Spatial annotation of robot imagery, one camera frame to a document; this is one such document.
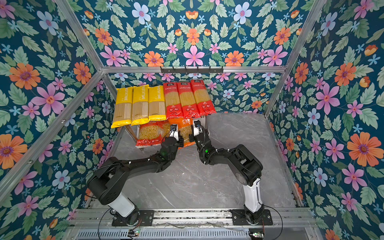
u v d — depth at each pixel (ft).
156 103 2.50
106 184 1.49
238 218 2.38
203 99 2.51
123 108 2.40
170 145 2.18
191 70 3.02
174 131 2.44
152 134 3.14
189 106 2.40
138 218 2.22
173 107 2.36
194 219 2.45
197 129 2.53
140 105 2.44
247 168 1.74
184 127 2.94
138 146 3.05
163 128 3.12
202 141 2.33
